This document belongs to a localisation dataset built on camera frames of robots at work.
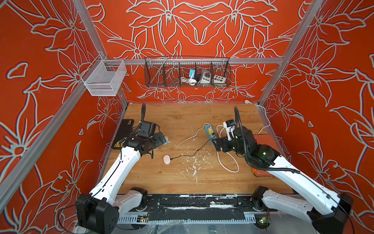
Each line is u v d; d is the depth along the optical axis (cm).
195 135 92
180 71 100
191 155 90
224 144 63
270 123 109
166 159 88
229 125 63
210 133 93
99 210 37
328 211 38
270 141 94
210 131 93
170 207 73
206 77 91
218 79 95
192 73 83
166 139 95
